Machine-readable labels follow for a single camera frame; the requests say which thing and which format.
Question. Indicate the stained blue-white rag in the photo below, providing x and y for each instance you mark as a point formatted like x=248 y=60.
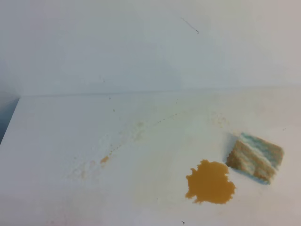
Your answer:
x=255 y=158

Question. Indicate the large brown coffee puddle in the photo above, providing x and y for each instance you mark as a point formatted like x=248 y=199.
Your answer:
x=209 y=182

